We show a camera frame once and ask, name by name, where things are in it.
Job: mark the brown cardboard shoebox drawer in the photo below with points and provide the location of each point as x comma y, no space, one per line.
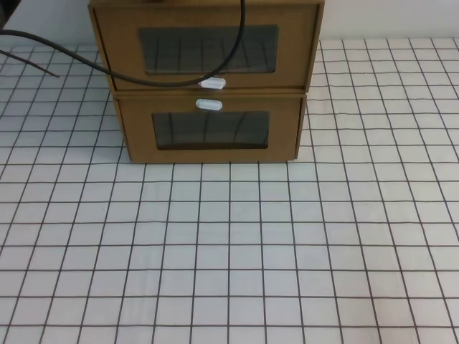
206,46

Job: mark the white plastic handle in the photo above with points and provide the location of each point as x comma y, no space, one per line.
213,83
210,105

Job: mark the lower brown cardboard shoebox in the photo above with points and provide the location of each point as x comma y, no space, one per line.
168,127

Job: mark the thin black cable tie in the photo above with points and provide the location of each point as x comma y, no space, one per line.
27,62

